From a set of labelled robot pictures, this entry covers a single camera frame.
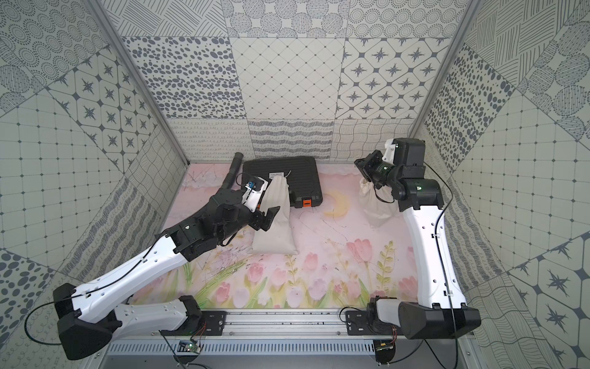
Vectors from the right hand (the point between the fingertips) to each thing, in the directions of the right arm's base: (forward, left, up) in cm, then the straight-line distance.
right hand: (352, 164), depth 69 cm
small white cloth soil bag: (0, -13, -21) cm, 24 cm away
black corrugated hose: (+29, +52, -33) cm, 68 cm away
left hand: (-7, +27, -6) cm, 29 cm away
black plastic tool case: (+25, +17, -32) cm, 44 cm away
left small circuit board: (-43, +51, -37) cm, 76 cm away
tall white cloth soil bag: (-10, +25, -30) cm, 40 cm away
